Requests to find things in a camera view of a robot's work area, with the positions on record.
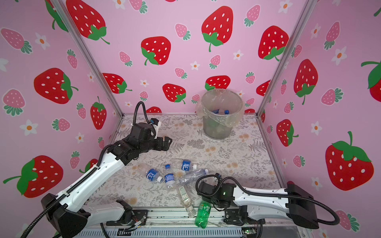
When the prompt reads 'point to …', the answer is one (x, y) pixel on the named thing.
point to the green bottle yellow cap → (203, 214)
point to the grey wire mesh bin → (214, 130)
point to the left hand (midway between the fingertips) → (166, 138)
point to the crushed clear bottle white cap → (192, 176)
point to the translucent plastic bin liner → (222, 105)
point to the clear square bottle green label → (186, 201)
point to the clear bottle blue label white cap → (187, 165)
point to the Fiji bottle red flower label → (221, 111)
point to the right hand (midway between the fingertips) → (202, 199)
